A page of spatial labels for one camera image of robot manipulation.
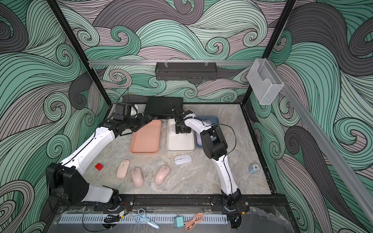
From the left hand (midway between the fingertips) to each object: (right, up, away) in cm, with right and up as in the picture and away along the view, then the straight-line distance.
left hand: (149, 118), depth 81 cm
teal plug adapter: (+17, -48, -14) cm, 53 cm away
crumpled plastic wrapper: (+59, -28, -1) cm, 66 cm away
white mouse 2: (+12, -7, +20) cm, 24 cm away
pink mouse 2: (-6, -33, -1) cm, 34 cm away
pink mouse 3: (+7, -32, 0) cm, 33 cm away
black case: (0, +9, +41) cm, 42 cm away
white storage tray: (+16, -17, +13) cm, 27 cm away
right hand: (+17, -10, +19) cm, 28 cm away
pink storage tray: (-5, -15, +17) cm, 23 cm away
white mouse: (+18, -25, +6) cm, 32 cm away
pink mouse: (-16, -30, +3) cm, 34 cm away
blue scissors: (-1, -48, -11) cm, 49 cm away
